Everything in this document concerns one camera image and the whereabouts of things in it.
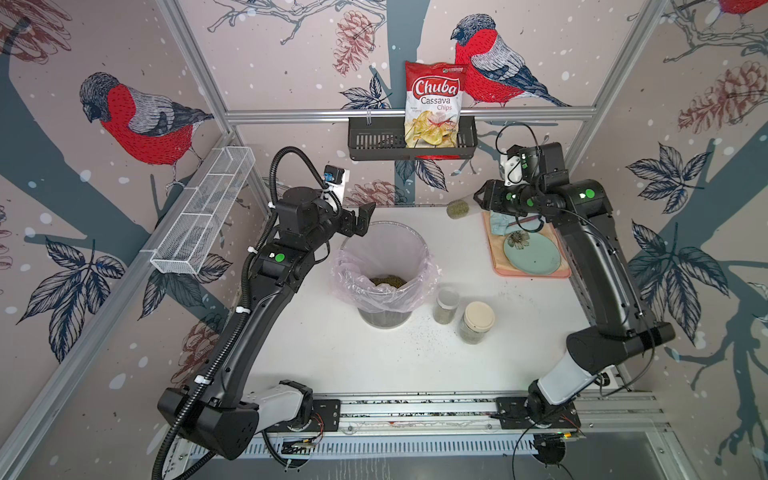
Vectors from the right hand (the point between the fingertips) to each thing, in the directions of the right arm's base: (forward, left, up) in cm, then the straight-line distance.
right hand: (480, 194), depth 71 cm
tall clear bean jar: (+4, +2, -9) cm, 10 cm away
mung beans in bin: (-3, +23, -37) cm, 43 cm away
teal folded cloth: (+24, -19, -37) cm, 48 cm away
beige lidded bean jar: (-21, -1, -25) cm, 33 cm away
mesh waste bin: (-3, +25, -29) cm, 38 cm away
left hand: (-4, +29, +4) cm, 29 cm away
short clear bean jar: (-16, +6, -27) cm, 32 cm away
